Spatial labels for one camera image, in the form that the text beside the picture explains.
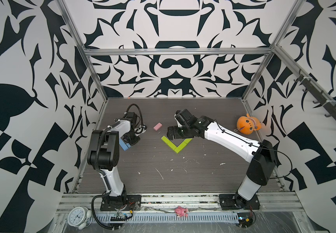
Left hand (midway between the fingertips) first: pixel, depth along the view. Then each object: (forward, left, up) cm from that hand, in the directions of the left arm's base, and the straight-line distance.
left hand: (129, 138), depth 97 cm
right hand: (-7, -28, +15) cm, 32 cm away
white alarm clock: (-42, +16, +3) cm, 45 cm away
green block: (-5, -27, -1) cm, 27 cm away
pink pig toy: (-42, -30, +1) cm, 52 cm away
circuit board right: (-46, -61, -2) cm, 77 cm away
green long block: (-7, -34, -1) cm, 35 cm away
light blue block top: (-5, +2, -1) cm, 6 cm away
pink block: (+8, -19, 0) cm, 20 cm away
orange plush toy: (+2, -76, +7) cm, 77 cm away
